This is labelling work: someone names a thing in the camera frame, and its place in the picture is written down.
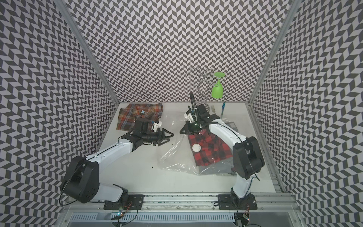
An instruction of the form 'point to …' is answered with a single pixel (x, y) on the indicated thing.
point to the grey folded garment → (222, 168)
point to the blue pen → (223, 106)
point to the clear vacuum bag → (177, 153)
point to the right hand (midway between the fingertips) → (181, 134)
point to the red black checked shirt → (208, 148)
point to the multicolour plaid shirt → (126, 117)
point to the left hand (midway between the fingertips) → (171, 138)
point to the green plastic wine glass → (217, 90)
